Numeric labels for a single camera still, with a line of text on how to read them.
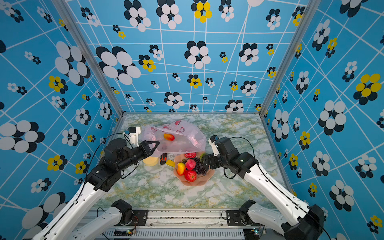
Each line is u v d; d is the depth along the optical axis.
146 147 0.59
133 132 0.62
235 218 0.74
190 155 0.88
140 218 0.74
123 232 0.72
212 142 0.67
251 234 0.70
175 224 0.72
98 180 0.47
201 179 0.84
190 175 0.81
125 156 0.53
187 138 0.72
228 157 0.54
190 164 0.80
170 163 0.93
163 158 0.93
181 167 0.81
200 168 0.85
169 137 0.99
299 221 0.38
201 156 0.91
